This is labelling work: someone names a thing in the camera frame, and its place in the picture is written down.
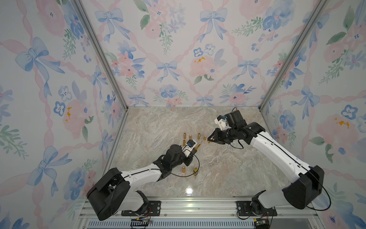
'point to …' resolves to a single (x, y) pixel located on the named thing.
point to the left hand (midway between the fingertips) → (195, 148)
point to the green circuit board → (262, 223)
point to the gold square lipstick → (195, 169)
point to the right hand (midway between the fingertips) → (209, 138)
